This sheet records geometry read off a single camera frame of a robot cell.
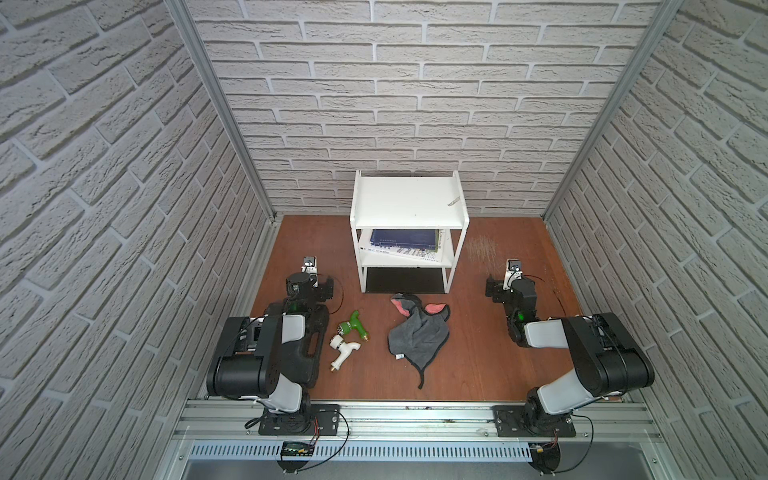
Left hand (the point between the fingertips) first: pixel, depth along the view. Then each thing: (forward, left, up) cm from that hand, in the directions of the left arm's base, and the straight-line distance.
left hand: (303, 272), depth 94 cm
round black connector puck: (-49, -65, -5) cm, 81 cm away
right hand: (-2, -67, +1) cm, 67 cm away
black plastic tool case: (-29, -5, -2) cm, 30 cm away
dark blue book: (+2, -37, +15) cm, 40 cm away
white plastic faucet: (-23, -15, -6) cm, 28 cm away
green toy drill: (-15, -17, -4) cm, 23 cm away
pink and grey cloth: (-19, -37, -4) cm, 42 cm away
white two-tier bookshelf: (-4, -32, +28) cm, 42 cm away
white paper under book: (-1, -38, +12) cm, 40 cm away
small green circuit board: (-46, -5, -9) cm, 47 cm away
